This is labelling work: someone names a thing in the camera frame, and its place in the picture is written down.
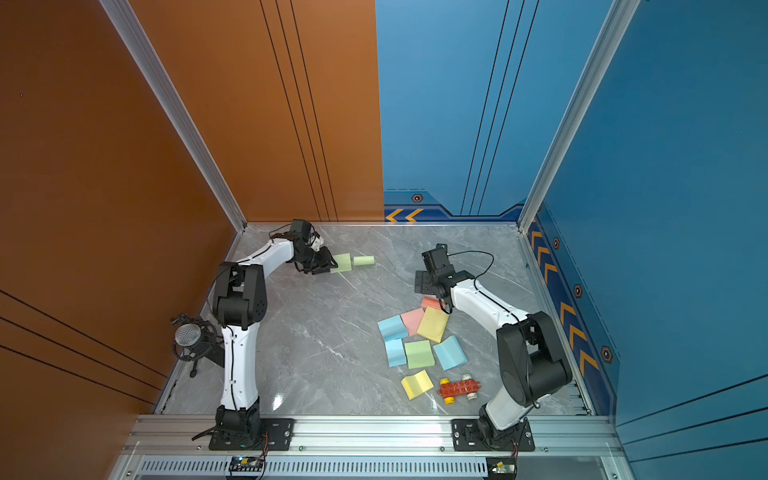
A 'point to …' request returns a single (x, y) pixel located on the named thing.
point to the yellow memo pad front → (417, 384)
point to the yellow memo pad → (433, 324)
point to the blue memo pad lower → (395, 352)
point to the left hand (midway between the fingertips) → (334, 261)
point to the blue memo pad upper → (393, 328)
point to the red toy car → (449, 390)
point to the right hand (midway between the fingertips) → (434, 280)
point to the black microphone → (194, 339)
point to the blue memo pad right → (450, 353)
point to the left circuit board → (246, 464)
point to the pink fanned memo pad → (431, 301)
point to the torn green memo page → (363, 260)
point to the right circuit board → (502, 468)
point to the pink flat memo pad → (413, 320)
